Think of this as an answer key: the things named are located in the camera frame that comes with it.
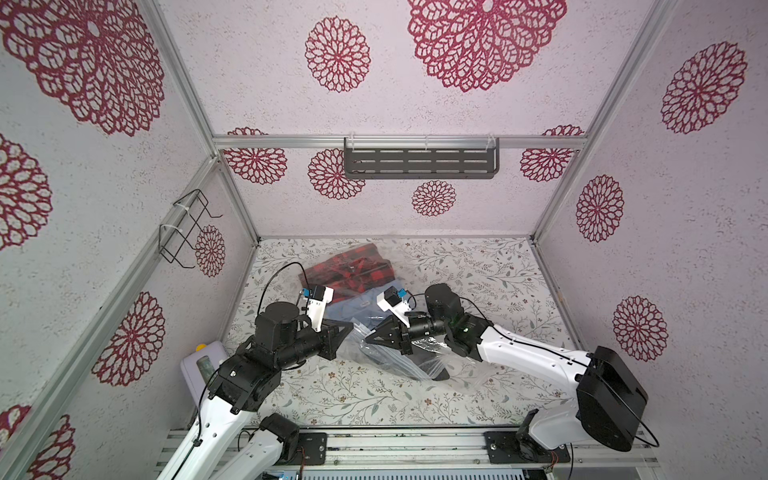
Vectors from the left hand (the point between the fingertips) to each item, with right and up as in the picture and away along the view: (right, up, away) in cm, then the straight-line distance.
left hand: (348, 327), depth 67 cm
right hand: (+4, -2, +1) cm, 5 cm away
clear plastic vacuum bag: (+31, -17, +20) cm, 40 cm away
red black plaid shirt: (-4, +12, +41) cm, 43 cm away
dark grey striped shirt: (+17, -10, +7) cm, 21 cm away
